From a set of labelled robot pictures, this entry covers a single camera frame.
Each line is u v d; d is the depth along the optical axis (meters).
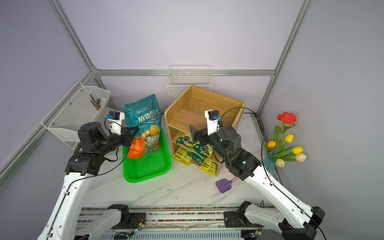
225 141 0.44
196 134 0.53
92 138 0.47
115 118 0.55
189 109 0.80
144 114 0.64
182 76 0.95
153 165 0.93
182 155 0.93
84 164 0.44
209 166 0.89
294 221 0.38
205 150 0.78
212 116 0.50
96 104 0.84
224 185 0.84
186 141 0.82
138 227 0.71
